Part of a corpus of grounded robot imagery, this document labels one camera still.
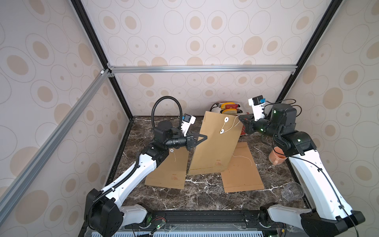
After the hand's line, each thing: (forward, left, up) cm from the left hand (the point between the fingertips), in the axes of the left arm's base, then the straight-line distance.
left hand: (209, 140), depth 63 cm
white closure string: (+16, +21, -35) cm, 44 cm away
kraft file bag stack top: (-2, -3, -9) cm, 10 cm away
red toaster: (+36, -19, -14) cm, 43 cm away
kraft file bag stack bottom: (0, -23, -35) cm, 42 cm away
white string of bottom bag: (+11, -29, -35) cm, 47 cm away
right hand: (+9, -13, +5) cm, 16 cm away
